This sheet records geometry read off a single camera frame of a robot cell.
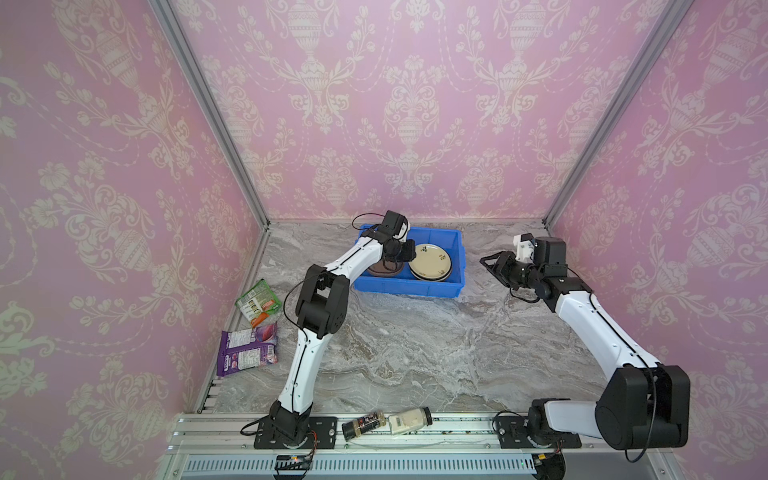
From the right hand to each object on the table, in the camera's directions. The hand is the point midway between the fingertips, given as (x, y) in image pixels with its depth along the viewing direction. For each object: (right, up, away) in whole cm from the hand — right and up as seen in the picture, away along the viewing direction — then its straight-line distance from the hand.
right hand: (485, 261), depth 83 cm
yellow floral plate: (-12, -2, +21) cm, 24 cm away
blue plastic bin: (-22, -8, +17) cm, 29 cm away
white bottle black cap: (-22, -39, -10) cm, 46 cm away
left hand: (-18, +2, +17) cm, 25 cm away
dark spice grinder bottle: (-35, -40, -10) cm, 54 cm away
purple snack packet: (-69, -25, +2) cm, 74 cm away
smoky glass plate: (-28, -2, +3) cm, 29 cm away
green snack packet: (-69, -14, +11) cm, 71 cm away
